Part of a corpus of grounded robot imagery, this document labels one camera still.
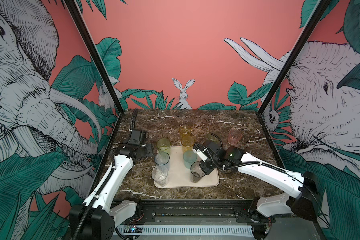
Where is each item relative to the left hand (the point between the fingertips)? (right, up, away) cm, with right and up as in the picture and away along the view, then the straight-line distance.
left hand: (147, 147), depth 80 cm
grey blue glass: (+6, -8, +10) cm, 14 cm away
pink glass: (+56, +4, +24) cm, 61 cm away
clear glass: (+6, -15, +1) cm, 16 cm away
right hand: (+28, -8, -5) cm, 29 cm away
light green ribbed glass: (+7, 0, +12) cm, 14 cm away
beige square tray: (+17, -18, +9) cm, 26 cm away
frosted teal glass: (+23, -7, +10) cm, 26 cm away
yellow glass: (+21, +8, +30) cm, 37 cm away
